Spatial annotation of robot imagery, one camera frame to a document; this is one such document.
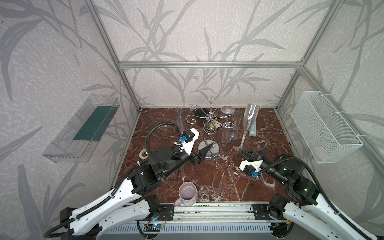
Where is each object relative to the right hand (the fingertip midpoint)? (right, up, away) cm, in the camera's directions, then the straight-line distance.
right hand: (242, 141), depth 64 cm
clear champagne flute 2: (-4, +15, +13) cm, 20 cm away
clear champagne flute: (-31, +14, +25) cm, 42 cm away
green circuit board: (-39, -41, +6) cm, 57 cm away
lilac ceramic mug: (-25, -31, +16) cm, 43 cm away
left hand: (-15, +3, -7) cm, 17 cm away
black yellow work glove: (-17, +12, +11) cm, 23 cm away
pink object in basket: (+40, -7, +9) cm, 42 cm away
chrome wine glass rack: (-12, +10, +8) cm, 18 cm away
